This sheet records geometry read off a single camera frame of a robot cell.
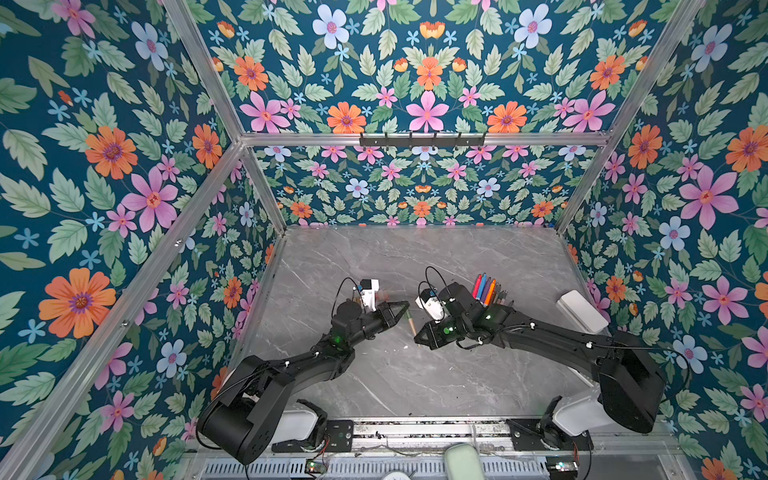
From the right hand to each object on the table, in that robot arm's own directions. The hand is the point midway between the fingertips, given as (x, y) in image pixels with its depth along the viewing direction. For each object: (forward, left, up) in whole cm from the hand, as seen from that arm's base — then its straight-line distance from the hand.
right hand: (415, 337), depth 78 cm
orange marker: (+21, -26, -11) cm, 35 cm away
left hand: (+7, +1, +7) cm, 10 cm away
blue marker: (+24, -23, -11) cm, 35 cm away
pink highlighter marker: (+23, -22, -11) cm, 34 cm away
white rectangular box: (+12, -53, -9) cm, 55 cm away
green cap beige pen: (+4, +1, +2) cm, 4 cm away
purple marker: (+23, -25, -11) cm, 36 cm away
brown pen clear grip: (+21, -29, -12) cm, 37 cm away
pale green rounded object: (-27, -10, -9) cm, 30 cm away
